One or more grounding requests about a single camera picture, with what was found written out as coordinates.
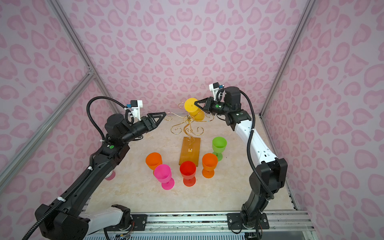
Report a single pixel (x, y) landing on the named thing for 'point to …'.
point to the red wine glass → (188, 170)
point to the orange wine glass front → (153, 159)
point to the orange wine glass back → (209, 161)
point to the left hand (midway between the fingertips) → (163, 113)
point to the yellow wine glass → (196, 112)
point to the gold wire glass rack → (189, 146)
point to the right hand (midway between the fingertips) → (196, 102)
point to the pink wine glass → (163, 173)
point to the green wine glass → (219, 145)
